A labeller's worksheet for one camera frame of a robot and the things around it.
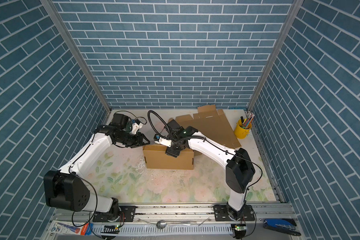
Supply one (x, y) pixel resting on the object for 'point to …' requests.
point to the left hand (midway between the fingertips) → (147, 142)
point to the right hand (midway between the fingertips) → (168, 145)
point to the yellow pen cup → (240, 132)
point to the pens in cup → (246, 123)
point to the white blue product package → (69, 227)
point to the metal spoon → (162, 224)
